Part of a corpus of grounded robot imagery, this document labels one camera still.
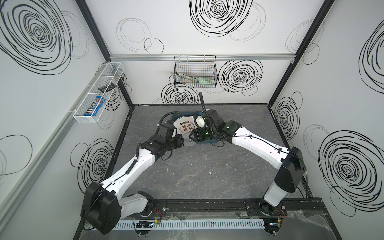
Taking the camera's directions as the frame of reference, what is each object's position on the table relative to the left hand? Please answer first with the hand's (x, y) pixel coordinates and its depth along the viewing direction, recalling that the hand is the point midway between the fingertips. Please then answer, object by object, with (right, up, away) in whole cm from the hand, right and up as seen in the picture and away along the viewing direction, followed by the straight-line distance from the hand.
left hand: (186, 139), depth 81 cm
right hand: (+2, +2, -4) cm, 5 cm away
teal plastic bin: (+11, +1, -12) cm, 16 cm away
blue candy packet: (-44, +18, -8) cm, 48 cm away
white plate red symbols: (-3, +7, +24) cm, 25 cm away
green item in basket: (+12, +33, +6) cm, 36 cm away
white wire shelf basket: (-47, +40, +11) cm, 63 cm away
